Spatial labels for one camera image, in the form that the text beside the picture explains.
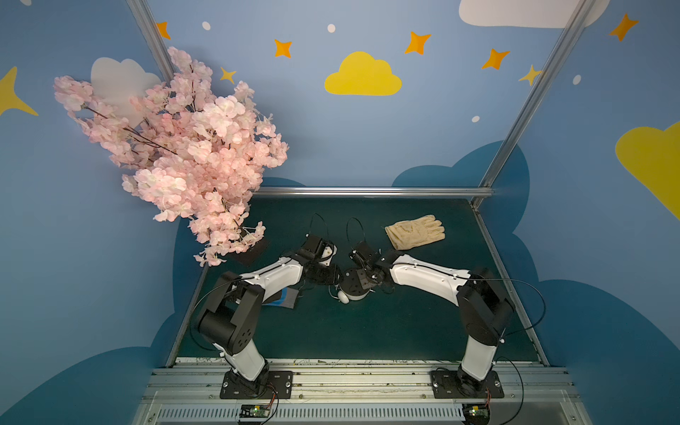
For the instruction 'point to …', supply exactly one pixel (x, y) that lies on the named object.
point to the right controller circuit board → (475, 413)
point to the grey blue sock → (285, 297)
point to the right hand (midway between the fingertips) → (373, 273)
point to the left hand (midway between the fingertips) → (339, 275)
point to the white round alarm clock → (350, 286)
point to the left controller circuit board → (253, 411)
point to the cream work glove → (408, 234)
